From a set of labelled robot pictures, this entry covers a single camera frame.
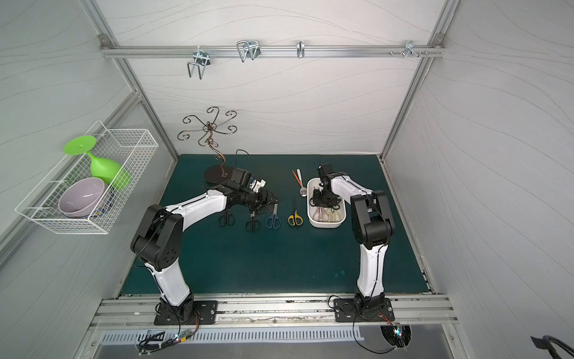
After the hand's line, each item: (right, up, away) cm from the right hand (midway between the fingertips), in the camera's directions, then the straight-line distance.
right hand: (320, 201), depth 100 cm
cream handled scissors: (+6, -6, -3) cm, 9 cm away
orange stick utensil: (-11, +11, +11) cm, 19 cm away
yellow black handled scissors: (-11, -7, -4) cm, 14 cm away
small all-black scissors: (-41, -7, -4) cm, 42 cm away
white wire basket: (-72, +22, -20) cm, 78 cm away
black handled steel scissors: (-30, -9, -6) cm, 32 cm away
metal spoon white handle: (-8, +5, +7) cm, 11 cm away
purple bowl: (-73, +6, -38) cm, 82 cm away
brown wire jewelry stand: (-52, +13, +11) cm, 55 cm away
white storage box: (-4, +8, +4) cm, 9 cm away
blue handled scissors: (-21, -8, -5) cm, 23 cm away
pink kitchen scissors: (-1, -6, -3) cm, 7 cm away
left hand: (-18, 0, -13) cm, 23 cm away
